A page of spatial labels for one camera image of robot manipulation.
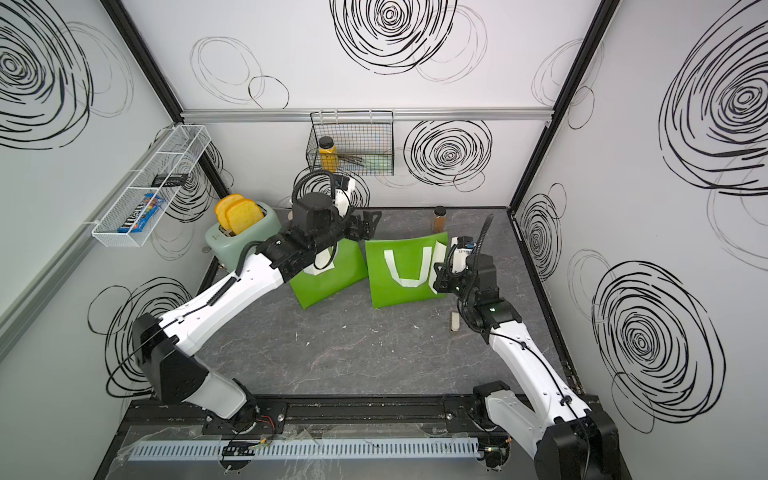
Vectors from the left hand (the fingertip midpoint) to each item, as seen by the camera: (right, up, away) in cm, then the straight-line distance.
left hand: (369, 207), depth 74 cm
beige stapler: (+25, -33, +13) cm, 43 cm away
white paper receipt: (+18, -13, +5) cm, 23 cm away
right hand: (+18, -15, +6) cm, 25 cm away
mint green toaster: (-45, -11, +17) cm, 49 cm away
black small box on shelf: (-52, +8, +5) cm, 53 cm away
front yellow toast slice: (-40, -1, +18) cm, 44 cm away
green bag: (+8, -17, +10) cm, 21 cm away
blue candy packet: (-55, -2, -2) cm, 55 cm away
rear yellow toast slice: (-47, +1, +17) cm, 50 cm away
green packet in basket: (+2, +14, +13) cm, 19 cm away
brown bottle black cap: (+24, -2, +35) cm, 42 cm away
